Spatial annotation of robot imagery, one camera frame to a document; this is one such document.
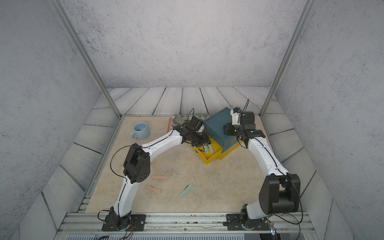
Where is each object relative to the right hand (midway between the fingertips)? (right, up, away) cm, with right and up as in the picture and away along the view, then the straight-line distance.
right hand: (224, 128), depth 86 cm
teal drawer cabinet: (-6, +2, -1) cm, 6 cm away
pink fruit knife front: (-40, -33, -2) cm, 52 cm away
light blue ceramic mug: (-54, -2, +18) cm, 57 cm away
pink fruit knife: (-37, -28, +1) cm, 46 cm away
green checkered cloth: (-23, +8, +33) cm, 41 cm away
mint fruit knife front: (-21, -33, -3) cm, 40 cm away
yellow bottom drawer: (+1, -15, +6) cm, 16 cm away
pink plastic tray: (-36, +2, +29) cm, 47 cm away
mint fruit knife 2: (-7, -12, +6) cm, 15 cm away
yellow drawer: (-9, -16, -4) cm, 19 cm away
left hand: (-6, -9, +3) cm, 11 cm away
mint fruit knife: (-10, -13, +6) cm, 17 cm away
